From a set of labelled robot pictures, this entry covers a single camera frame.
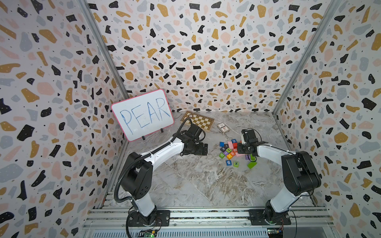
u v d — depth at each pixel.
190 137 0.66
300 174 0.48
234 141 1.03
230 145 1.01
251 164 0.95
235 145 1.00
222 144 1.03
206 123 1.13
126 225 0.67
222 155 0.97
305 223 0.74
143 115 1.01
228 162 0.92
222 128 1.10
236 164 0.92
